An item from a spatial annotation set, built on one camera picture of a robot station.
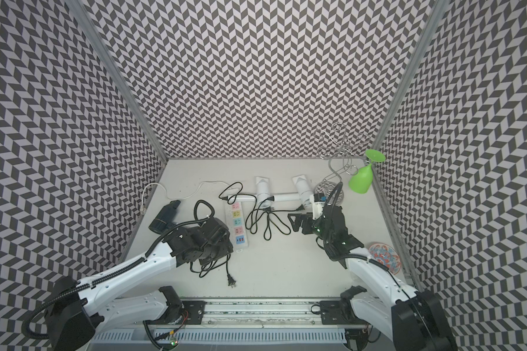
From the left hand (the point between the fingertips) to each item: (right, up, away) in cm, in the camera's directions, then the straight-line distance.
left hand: (225, 252), depth 79 cm
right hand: (+27, +12, +4) cm, 29 cm away
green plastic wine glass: (+51, +26, +4) cm, 57 cm away
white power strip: (+1, +10, +14) cm, 17 cm away
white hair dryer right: (+32, +22, +22) cm, 45 cm away
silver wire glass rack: (+42, +39, +2) cm, 57 cm away
